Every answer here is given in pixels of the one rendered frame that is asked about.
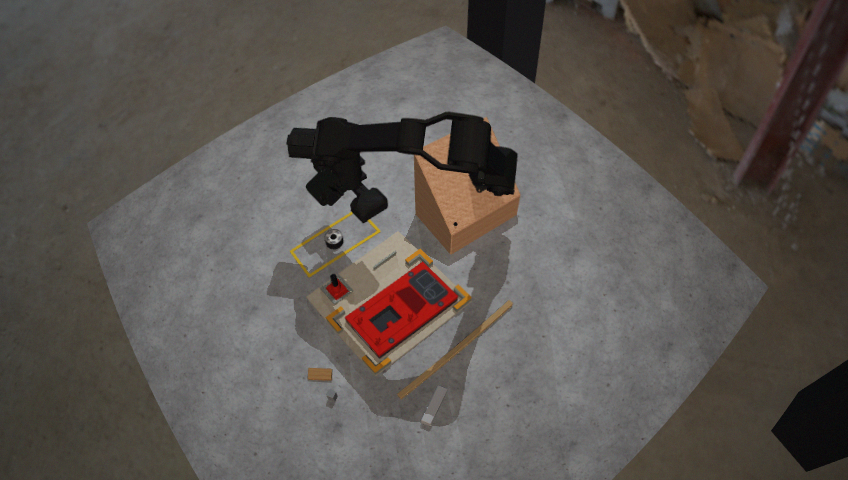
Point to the long tan wooden stick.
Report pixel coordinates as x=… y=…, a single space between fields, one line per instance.
x=452 y=353

